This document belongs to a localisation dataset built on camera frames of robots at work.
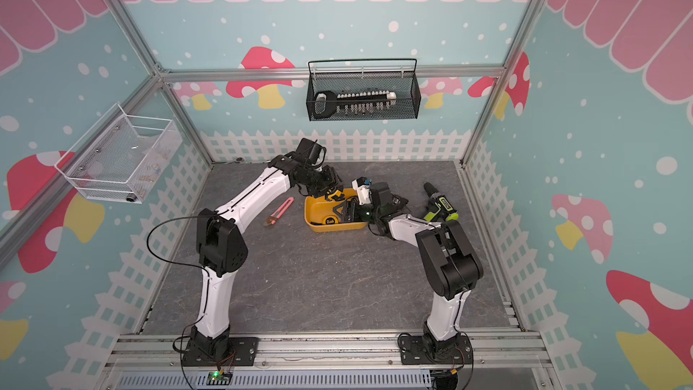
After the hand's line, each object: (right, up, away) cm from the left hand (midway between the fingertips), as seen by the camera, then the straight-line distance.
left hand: (338, 188), depth 91 cm
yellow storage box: (-7, -11, +11) cm, 17 cm away
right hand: (+1, -7, +2) cm, 7 cm away
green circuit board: (-31, -52, -18) cm, 63 cm away
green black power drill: (+38, -7, +10) cm, 39 cm away
